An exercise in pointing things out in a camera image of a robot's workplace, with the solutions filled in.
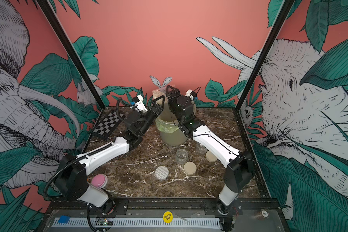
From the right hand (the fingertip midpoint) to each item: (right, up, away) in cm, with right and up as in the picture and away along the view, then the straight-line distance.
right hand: (164, 87), depth 70 cm
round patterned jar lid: (-3, -48, +16) cm, 50 cm away
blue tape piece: (-50, -65, 0) cm, 82 cm away
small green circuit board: (-29, -67, 0) cm, 73 cm away
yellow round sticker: (+2, -65, +2) cm, 65 cm away
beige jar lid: (+28, -40, +21) cm, 53 cm away
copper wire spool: (+47, -61, -2) cm, 77 cm away
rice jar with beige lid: (+22, -36, +26) cm, 49 cm away
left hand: (0, -5, 0) cm, 5 cm away
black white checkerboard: (-45, -20, +34) cm, 60 cm away
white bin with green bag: (+3, -24, +10) cm, 26 cm away
